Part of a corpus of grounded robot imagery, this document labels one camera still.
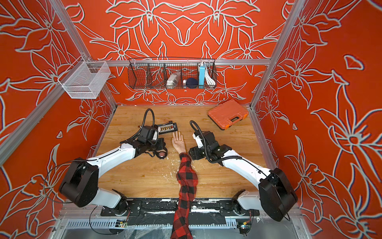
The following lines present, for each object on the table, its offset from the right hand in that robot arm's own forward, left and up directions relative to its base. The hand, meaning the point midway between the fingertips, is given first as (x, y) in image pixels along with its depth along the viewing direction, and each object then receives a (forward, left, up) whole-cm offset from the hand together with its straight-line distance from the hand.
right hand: (191, 150), depth 82 cm
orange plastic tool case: (+34, -26, -5) cm, 43 cm away
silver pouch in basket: (+37, +12, +21) cm, 45 cm away
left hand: (+6, +15, -2) cm, 17 cm away
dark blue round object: (+40, 0, +17) cm, 44 cm away
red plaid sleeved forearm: (-14, +2, -6) cm, 15 cm away
